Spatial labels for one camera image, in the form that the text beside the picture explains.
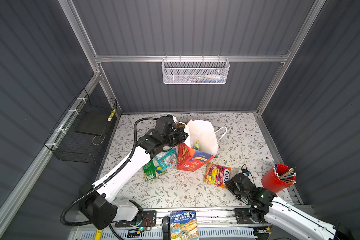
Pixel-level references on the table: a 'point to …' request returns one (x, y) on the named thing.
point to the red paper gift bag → (201, 145)
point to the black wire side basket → (78, 135)
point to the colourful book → (183, 225)
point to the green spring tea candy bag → (149, 170)
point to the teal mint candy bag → (167, 158)
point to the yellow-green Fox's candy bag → (197, 145)
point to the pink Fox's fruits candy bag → (217, 175)
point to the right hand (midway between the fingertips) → (225, 183)
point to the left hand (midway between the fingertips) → (190, 134)
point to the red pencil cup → (278, 178)
